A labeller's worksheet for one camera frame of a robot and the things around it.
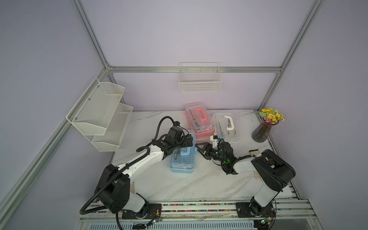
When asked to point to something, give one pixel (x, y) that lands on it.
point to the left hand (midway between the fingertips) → (185, 141)
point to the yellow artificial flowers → (270, 116)
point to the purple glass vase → (260, 133)
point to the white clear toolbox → (226, 126)
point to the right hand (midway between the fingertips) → (196, 149)
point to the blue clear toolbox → (182, 159)
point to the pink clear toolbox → (200, 118)
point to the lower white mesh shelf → (111, 139)
